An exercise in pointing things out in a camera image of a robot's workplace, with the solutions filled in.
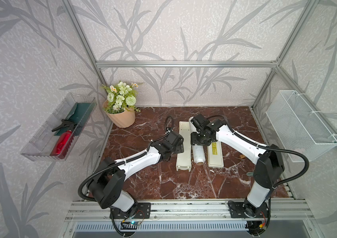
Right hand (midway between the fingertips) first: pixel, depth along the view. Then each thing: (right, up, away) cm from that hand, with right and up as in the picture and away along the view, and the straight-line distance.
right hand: (193, 141), depth 85 cm
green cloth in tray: (-58, +14, -14) cm, 61 cm away
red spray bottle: (-55, +4, -26) cm, 61 cm away
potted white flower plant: (-43, +22, +1) cm, 48 cm away
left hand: (-10, -3, +2) cm, 10 cm away
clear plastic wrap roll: (+2, -4, -7) cm, 8 cm away
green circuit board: (-30, -37, -15) cm, 50 cm away
